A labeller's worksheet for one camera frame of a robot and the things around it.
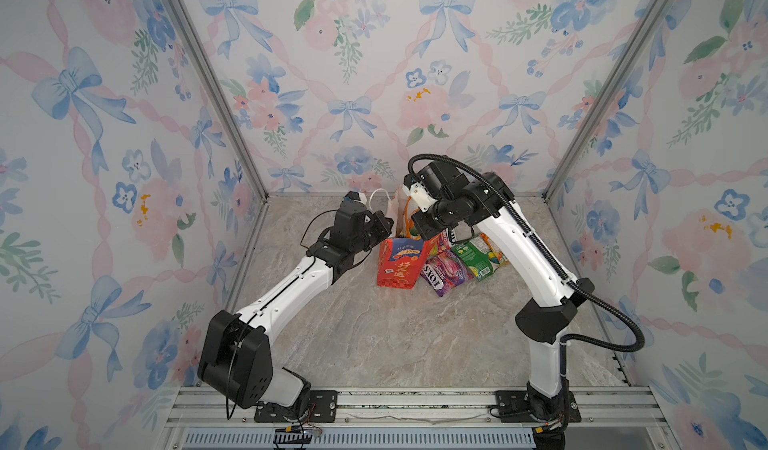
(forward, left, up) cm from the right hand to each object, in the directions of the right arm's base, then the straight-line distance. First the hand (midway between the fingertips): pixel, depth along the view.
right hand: (418, 221), depth 74 cm
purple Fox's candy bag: (+2, -10, -26) cm, 28 cm away
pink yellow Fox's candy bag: (+13, -10, -28) cm, 32 cm away
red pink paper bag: (-4, +4, -10) cm, 12 cm away
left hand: (+4, +5, -3) cm, 7 cm away
